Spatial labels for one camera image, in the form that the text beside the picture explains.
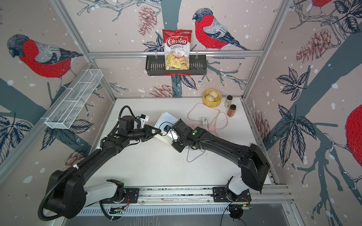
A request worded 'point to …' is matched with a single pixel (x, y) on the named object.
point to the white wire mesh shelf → (86, 84)
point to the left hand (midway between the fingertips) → (162, 130)
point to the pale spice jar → (228, 103)
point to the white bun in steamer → (212, 95)
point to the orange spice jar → (231, 110)
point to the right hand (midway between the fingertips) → (173, 142)
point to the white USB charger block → (204, 122)
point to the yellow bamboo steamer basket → (218, 100)
